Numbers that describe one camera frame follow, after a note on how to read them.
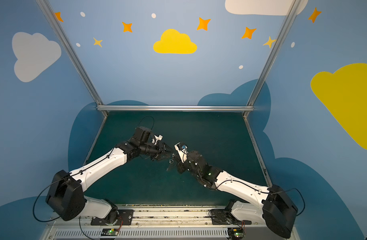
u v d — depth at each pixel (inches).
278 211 16.1
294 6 27.3
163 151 27.7
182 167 27.3
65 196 16.2
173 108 34.6
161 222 28.9
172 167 33.0
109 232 27.9
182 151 26.1
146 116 27.2
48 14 27.7
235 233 28.1
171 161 31.6
